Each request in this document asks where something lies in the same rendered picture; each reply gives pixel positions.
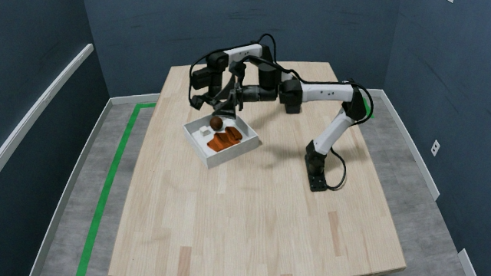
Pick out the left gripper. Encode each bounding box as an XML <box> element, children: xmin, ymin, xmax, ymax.
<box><xmin>212</xmin><ymin>74</ymin><xmax>260</xmax><ymax>120</ymax></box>

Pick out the dark brown ball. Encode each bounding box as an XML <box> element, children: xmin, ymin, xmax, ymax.
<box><xmin>209</xmin><ymin>117</ymin><xmax>223</xmax><ymax>130</ymax></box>

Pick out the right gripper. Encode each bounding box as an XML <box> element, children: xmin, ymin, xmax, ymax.
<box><xmin>203</xmin><ymin>84</ymin><xmax>225</xmax><ymax>110</ymax></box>

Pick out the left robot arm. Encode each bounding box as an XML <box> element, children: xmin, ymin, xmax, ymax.
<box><xmin>229</xmin><ymin>61</ymin><xmax>367</xmax><ymax>191</ymax></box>

